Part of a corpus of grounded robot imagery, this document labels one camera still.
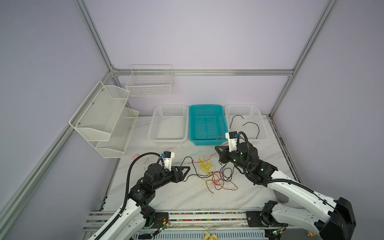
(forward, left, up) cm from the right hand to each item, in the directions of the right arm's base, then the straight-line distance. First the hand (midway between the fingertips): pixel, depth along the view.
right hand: (214, 147), depth 73 cm
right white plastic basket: (+43, -31, -23) cm, 58 cm away
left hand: (-9, +14, -7) cm, 18 cm away
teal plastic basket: (+36, +2, -23) cm, 43 cm away
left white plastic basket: (+36, +32, -23) cm, 53 cm away
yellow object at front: (-35, +3, -23) cm, 42 cm away
